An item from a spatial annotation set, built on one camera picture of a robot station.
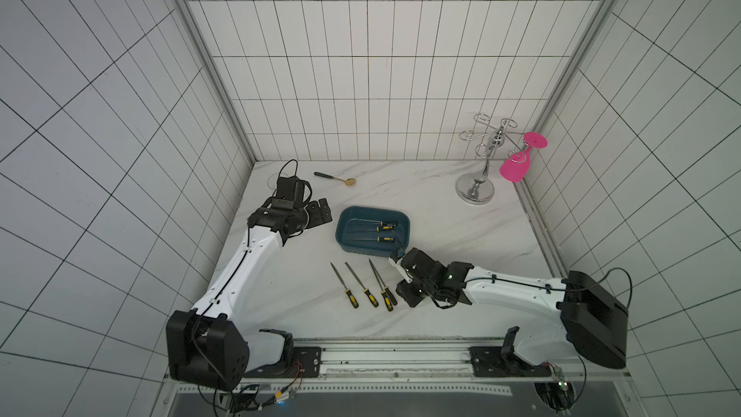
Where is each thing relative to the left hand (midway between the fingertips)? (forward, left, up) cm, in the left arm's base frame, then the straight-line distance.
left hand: (314, 219), depth 82 cm
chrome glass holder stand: (+25, -58, -15) cm, 65 cm away
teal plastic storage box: (+6, -17, -16) cm, 24 cm away
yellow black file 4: (-15, -22, -16) cm, 31 cm away
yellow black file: (-15, -10, -17) cm, 25 cm away
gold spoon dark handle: (+29, -7, -17) cm, 34 cm away
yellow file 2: (+2, -19, -15) cm, 24 cm away
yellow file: (+9, -18, -15) cm, 25 cm away
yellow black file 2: (-17, -17, -16) cm, 29 cm away
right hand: (-16, -24, -13) cm, 31 cm away
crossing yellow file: (+6, -21, -15) cm, 26 cm away
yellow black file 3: (-18, -22, -16) cm, 32 cm away
